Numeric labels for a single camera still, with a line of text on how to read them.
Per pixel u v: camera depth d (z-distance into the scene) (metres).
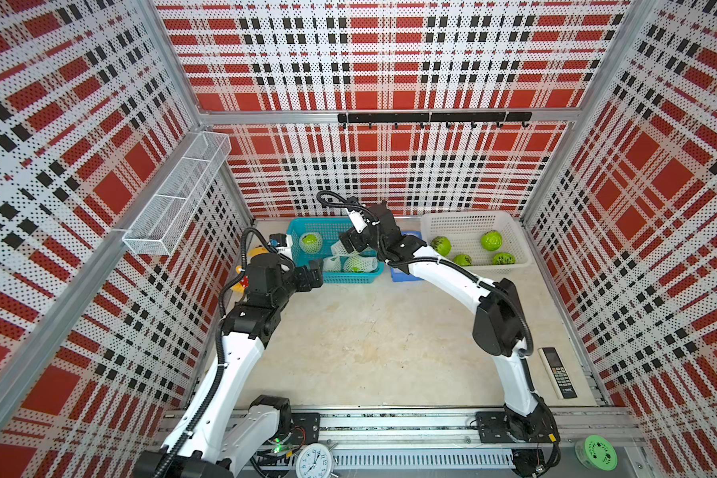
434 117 0.89
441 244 1.04
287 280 0.63
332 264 0.97
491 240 1.05
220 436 0.42
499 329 0.52
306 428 0.74
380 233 0.66
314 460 0.67
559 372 0.82
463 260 1.00
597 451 0.66
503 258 1.00
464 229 1.23
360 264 0.98
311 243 1.04
